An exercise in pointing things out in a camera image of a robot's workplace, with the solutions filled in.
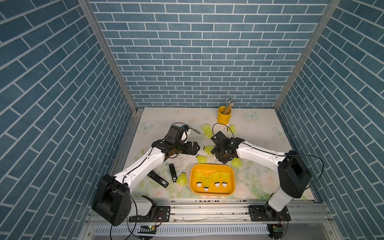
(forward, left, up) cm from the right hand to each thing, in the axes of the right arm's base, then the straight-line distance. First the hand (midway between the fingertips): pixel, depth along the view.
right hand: (214, 154), depth 88 cm
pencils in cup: (+34, -10, +10) cm, 37 cm away
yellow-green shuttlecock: (-13, +8, -3) cm, 15 cm away
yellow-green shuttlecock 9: (0, +5, +23) cm, 24 cm away
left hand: (-1, +10, +8) cm, 13 cm away
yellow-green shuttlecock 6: (0, +7, -7) cm, 10 cm away
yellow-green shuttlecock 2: (-13, +4, -6) cm, 15 cm away
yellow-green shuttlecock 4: (-12, -6, -3) cm, 14 cm away
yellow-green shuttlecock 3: (-12, -2, -2) cm, 13 cm away
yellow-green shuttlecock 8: (-1, -15, -6) cm, 16 cm away
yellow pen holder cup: (+31, -7, +3) cm, 31 cm away
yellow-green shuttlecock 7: (+5, +3, -3) cm, 7 cm away
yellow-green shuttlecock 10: (+26, -14, -7) cm, 31 cm away
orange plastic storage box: (-18, 0, -6) cm, 20 cm away
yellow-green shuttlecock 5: (-14, +17, -7) cm, 23 cm away
